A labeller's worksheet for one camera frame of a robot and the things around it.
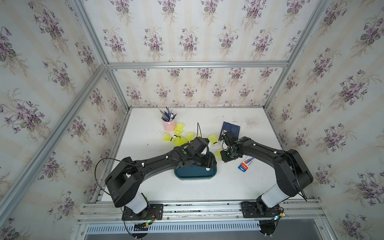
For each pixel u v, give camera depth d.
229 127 1.09
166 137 0.98
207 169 0.86
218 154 0.83
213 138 0.98
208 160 0.70
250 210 0.73
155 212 0.73
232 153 0.76
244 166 0.88
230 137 0.74
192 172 0.86
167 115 1.01
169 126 1.01
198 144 0.63
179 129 1.01
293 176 0.45
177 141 0.98
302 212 0.75
